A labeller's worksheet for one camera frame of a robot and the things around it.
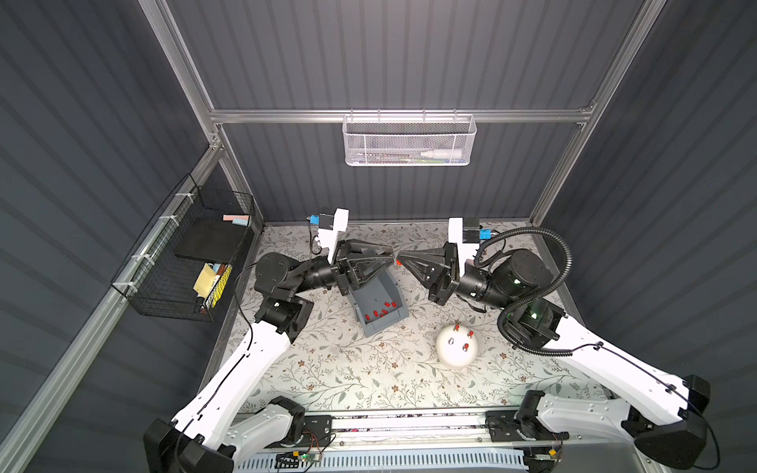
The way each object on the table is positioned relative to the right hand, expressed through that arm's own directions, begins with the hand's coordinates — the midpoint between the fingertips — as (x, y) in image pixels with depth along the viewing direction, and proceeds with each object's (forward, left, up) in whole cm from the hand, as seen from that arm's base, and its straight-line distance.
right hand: (404, 263), depth 48 cm
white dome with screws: (0, -15, -38) cm, 41 cm away
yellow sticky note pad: (+8, +46, -18) cm, 50 cm away
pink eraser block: (+31, +49, -20) cm, 62 cm away
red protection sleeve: (0, -17, -36) cm, 40 cm away
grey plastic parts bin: (+19, +6, -47) cm, 51 cm away
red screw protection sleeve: (+6, -16, -36) cm, 40 cm away
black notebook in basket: (+23, +51, -19) cm, 59 cm away
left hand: (0, +2, -2) cm, 3 cm away
